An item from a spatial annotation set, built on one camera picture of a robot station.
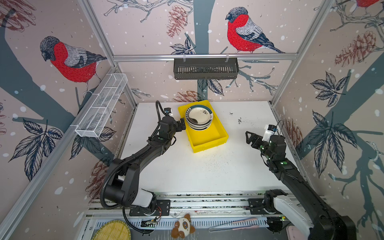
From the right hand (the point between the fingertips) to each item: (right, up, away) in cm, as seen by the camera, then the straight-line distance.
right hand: (251, 135), depth 82 cm
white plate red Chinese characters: (-30, +2, +19) cm, 36 cm away
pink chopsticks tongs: (-24, -41, -16) cm, 50 cm away
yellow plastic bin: (-18, -3, +19) cm, 26 cm away
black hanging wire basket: (-22, +45, +25) cm, 56 cm away
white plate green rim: (-21, +14, +23) cm, 34 cm away
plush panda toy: (-37, -40, -16) cm, 56 cm away
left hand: (-43, +9, +5) cm, 44 cm away
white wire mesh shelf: (-81, +9, -10) cm, 82 cm away
